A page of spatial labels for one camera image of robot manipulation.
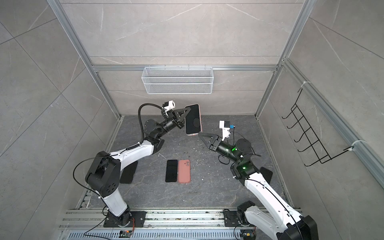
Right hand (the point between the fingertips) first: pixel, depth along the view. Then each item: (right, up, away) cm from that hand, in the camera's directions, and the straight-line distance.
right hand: (198, 136), depth 64 cm
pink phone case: (-9, -24, +26) cm, 36 cm away
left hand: (-4, +12, +1) cm, 13 cm away
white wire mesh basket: (-14, +36, +37) cm, 53 cm away
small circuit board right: (+24, -47, +6) cm, 53 cm away
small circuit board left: (-36, -48, +6) cm, 60 cm away
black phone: (-16, -23, +27) cm, 39 cm away
